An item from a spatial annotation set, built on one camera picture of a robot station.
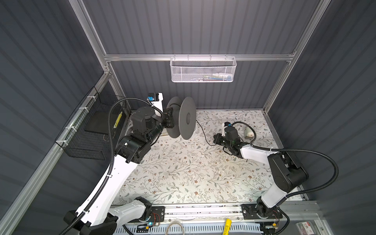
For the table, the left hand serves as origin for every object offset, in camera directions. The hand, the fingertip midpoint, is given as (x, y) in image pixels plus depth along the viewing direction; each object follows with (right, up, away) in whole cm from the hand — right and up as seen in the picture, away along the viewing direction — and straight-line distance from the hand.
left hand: (172, 108), depth 62 cm
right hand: (+24, -15, +31) cm, 42 cm away
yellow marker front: (+25, -56, +6) cm, 61 cm away
